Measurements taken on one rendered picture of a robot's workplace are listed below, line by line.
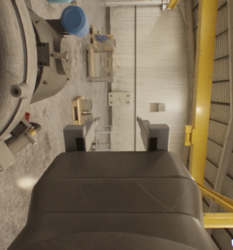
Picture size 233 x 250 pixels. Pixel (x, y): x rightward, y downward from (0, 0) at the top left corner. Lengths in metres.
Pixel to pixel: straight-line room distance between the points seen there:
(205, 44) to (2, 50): 12.05
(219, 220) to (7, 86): 4.24
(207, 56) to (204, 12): 2.42
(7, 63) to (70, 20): 0.77
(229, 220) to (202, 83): 8.93
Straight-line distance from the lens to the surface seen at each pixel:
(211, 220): 4.33
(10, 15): 0.62
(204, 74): 12.14
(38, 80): 0.96
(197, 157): 12.80
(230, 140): 12.82
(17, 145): 0.87
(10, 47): 0.60
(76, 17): 1.29
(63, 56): 0.66
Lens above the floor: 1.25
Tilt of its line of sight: 2 degrees down
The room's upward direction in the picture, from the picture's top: 89 degrees clockwise
